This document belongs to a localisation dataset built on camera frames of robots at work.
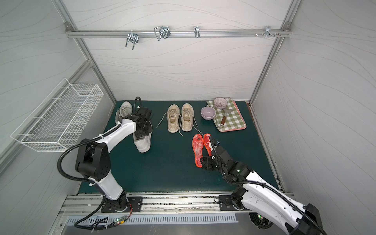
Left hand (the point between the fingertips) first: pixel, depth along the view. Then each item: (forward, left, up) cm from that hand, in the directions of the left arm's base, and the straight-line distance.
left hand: (148, 131), depth 91 cm
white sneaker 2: (-9, +1, 0) cm, 9 cm away
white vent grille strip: (-44, -8, -10) cm, 46 cm away
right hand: (-17, -36, +1) cm, 40 cm away
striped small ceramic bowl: (+34, -51, -7) cm, 62 cm away
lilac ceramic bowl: (+22, -40, -6) cm, 46 cm away
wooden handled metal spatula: (+25, -54, -7) cm, 60 cm away
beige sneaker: (+14, -15, -5) cm, 21 cm away
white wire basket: (-13, +36, +23) cm, 44 cm away
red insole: (-3, -39, -9) cm, 40 cm away
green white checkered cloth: (+20, -55, -9) cm, 59 cm away
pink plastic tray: (+20, -66, -9) cm, 70 cm away
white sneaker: (+19, +20, 0) cm, 28 cm away
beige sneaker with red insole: (+15, -25, -5) cm, 30 cm away
